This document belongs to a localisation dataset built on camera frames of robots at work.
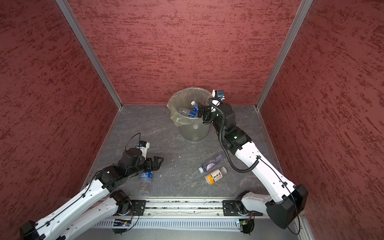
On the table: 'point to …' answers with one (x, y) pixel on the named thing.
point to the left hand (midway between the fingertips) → (156, 162)
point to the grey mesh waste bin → (192, 129)
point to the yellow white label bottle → (216, 176)
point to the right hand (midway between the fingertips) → (205, 105)
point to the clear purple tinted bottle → (211, 163)
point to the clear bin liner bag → (182, 98)
